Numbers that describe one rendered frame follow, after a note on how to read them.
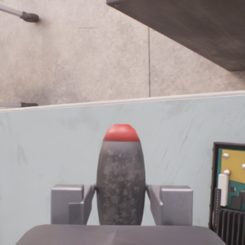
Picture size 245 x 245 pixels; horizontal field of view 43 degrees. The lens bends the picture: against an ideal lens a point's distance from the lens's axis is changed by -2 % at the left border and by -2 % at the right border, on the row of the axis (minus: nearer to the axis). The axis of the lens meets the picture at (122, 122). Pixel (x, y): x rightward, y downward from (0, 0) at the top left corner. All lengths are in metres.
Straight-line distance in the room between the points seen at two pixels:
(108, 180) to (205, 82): 1.27
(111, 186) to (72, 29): 1.78
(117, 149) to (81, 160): 0.28
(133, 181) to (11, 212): 0.42
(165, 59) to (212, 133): 1.19
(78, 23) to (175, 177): 1.60
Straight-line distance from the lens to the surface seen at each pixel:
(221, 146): 0.33
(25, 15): 2.09
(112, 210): 0.16
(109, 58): 1.69
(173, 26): 0.76
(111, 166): 0.16
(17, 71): 2.23
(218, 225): 0.32
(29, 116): 0.51
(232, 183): 0.33
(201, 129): 0.34
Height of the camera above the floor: 1.32
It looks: 56 degrees down
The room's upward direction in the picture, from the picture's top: 88 degrees counter-clockwise
